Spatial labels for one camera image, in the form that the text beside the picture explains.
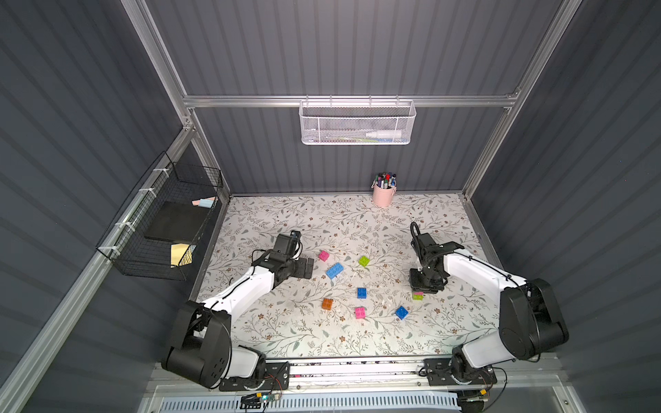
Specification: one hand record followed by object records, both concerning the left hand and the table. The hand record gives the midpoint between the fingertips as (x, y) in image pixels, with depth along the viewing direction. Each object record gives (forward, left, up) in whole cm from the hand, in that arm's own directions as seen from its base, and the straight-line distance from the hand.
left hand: (302, 264), depth 89 cm
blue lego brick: (-8, -21, -7) cm, 23 cm away
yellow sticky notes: (-12, +25, +26) cm, 38 cm away
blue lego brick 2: (-15, -34, -7) cm, 37 cm away
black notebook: (+2, +34, +21) cm, 40 cm away
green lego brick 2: (-9, -40, -7) cm, 42 cm away
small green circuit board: (-37, +8, -8) cm, 39 cm away
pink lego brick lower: (-15, -20, -6) cm, 26 cm away
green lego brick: (+5, -23, -6) cm, 24 cm away
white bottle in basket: (+38, -30, +27) cm, 56 cm away
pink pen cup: (+36, -34, -3) cm, 49 cm away
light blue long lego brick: (+1, -12, -6) cm, 13 cm away
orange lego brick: (-12, -9, -7) cm, 16 cm away
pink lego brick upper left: (+8, -7, -7) cm, 12 cm away
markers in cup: (+37, -33, +6) cm, 50 cm away
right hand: (-8, -40, -4) cm, 41 cm away
